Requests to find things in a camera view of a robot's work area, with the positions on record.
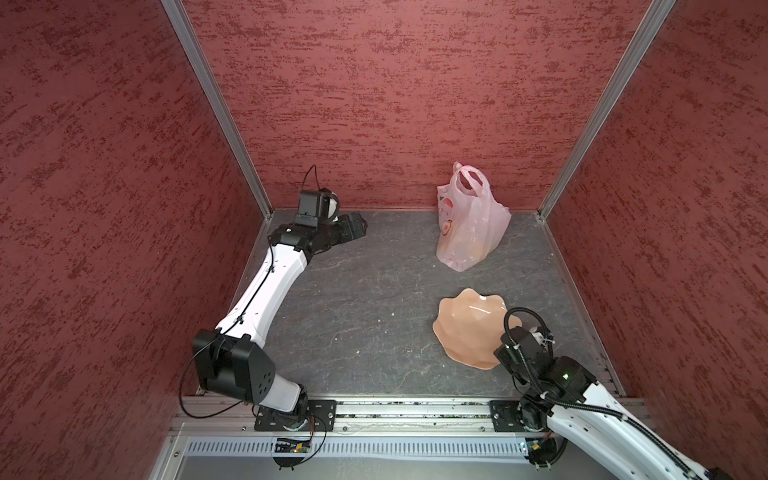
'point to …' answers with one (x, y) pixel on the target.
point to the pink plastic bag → (470, 219)
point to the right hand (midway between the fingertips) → (496, 356)
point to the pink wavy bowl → (469, 327)
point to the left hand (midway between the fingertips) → (353, 234)
